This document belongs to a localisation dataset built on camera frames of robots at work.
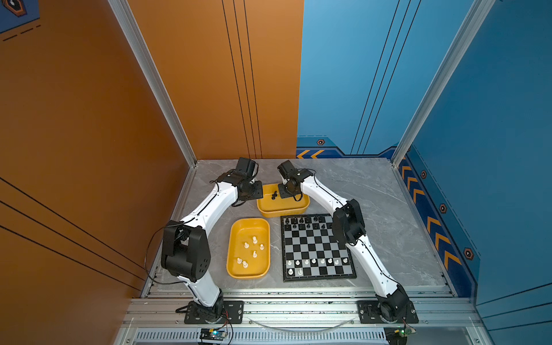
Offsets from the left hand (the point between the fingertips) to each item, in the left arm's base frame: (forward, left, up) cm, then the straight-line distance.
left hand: (258, 190), depth 90 cm
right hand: (+8, -10, -12) cm, 18 cm away
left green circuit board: (-48, +12, -16) cm, 52 cm away
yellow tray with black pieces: (+2, -5, -14) cm, 15 cm away
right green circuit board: (-48, -49, -15) cm, 70 cm away
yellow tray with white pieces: (-20, +4, -14) cm, 24 cm away
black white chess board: (-21, -22, -14) cm, 33 cm away
